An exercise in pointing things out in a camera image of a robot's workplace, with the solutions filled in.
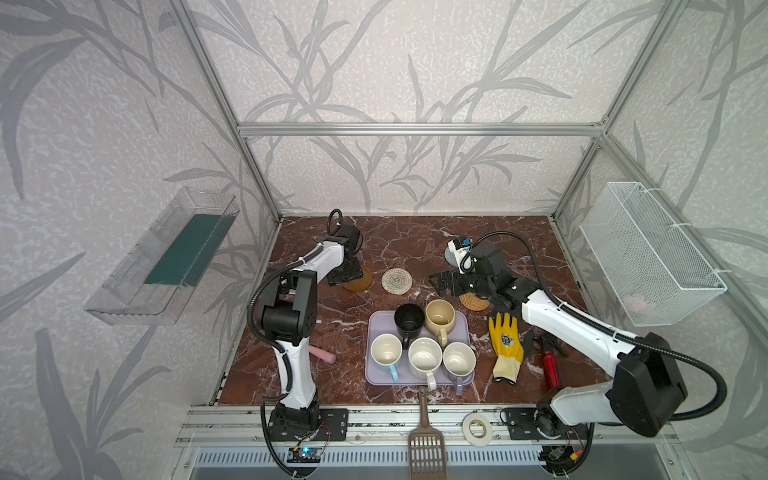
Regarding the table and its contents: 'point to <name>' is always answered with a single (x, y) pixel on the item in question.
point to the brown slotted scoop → (427, 447)
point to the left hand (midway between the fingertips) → (353, 267)
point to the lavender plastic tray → (382, 321)
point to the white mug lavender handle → (459, 359)
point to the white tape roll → (482, 441)
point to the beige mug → (440, 317)
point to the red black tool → (551, 370)
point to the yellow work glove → (508, 347)
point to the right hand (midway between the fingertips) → (442, 265)
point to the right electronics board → (562, 452)
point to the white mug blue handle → (386, 350)
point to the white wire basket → (659, 271)
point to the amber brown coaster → (360, 284)
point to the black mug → (409, 318)
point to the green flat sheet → (192, 250)
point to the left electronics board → (304, 455)
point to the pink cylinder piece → (321, 353)
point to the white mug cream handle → (424, 357)
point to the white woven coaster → (396, 281)
